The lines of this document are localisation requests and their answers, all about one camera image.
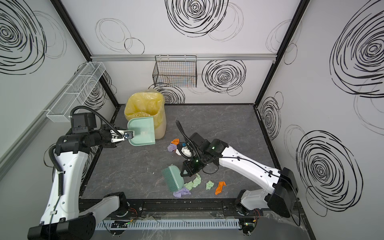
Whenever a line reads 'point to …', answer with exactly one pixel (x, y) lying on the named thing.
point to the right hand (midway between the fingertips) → (180, 175)
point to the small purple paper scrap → (183, 191)
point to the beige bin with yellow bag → (145, 104)
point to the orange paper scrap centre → (175, 141)
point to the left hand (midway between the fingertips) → (121, 128)
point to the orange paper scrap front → (219, 188)
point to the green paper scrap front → (209, 185)
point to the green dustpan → (144, 131)
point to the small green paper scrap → (196, 181)
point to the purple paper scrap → (171, 147)
